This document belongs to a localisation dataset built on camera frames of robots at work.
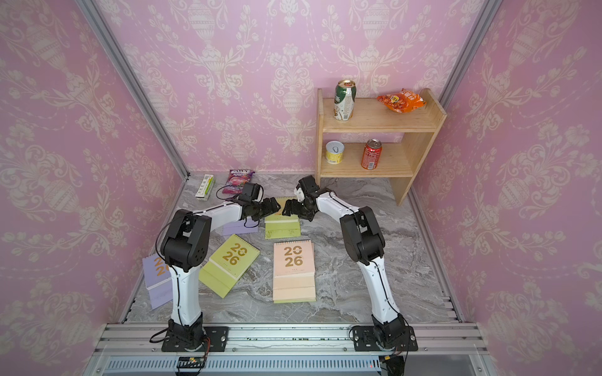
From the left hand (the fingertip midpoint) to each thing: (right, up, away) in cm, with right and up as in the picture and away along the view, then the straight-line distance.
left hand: (275, 209), depth 103 cm
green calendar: (+2, -7, -2) cm, 7 cm away
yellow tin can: (+25, +24, -11) cm, 36 cm away
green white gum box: (-34, +10, +6) cm, 36 cm away
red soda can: (+38, +22, -17) cm, 47 cm away
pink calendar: (+9, -21, -18) cm, 29 cm away
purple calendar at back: (-10, -5, -16) cm, 20 cm away
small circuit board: (-23, -46, -31) cm, 60 cm away
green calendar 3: (-17, -20, -14) cm, 30 cm away
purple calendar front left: (-41, -25, -17) cm, 51 cm away
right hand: (+7, -1, -2) cm, 7 cm away
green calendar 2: (+14, -30, -22) cm, 40 cm away
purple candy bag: (-21, +13, +10) cm, 26 cm away
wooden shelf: (+53, +20, -8) cm, 57 cm away
